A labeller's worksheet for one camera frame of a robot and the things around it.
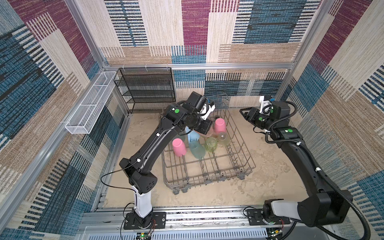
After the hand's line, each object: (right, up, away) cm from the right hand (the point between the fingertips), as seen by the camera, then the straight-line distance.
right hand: (241, 113), depth 75 cm
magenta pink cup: (-32, -18, +11) cm, 38 cm away
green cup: (-13, -17, +16) cm, 27 cm away
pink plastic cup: (-7, -6, +18) cm, 21 cm away
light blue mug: (-24, -12, +16) cm, 31 cm away
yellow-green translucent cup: (-6, -14, +14) cm, 21 cm away
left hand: (-16, -6, -5) cm, 17 cm away
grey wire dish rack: (-25, -27, +18) cm, 41 cm away
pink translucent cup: (-15, -10, +2) cm, 18 cm away
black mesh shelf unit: (-56, +23, +33) cm, 69 cm away
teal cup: (-22, -20, +13) cm, 32 cm away
